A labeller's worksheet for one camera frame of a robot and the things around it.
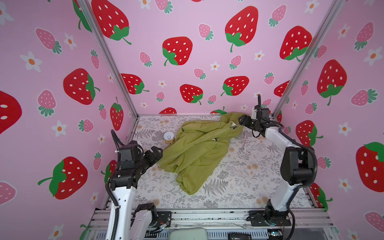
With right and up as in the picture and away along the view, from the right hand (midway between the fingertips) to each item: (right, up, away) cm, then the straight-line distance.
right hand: (243, 119), depth 96 cm
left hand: (-50, -19, -22) cm, 58 cm away
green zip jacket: (-27, -19, 0) cm, 33 cm away
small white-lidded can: (-50, -12, +5) cm, 51 cm away
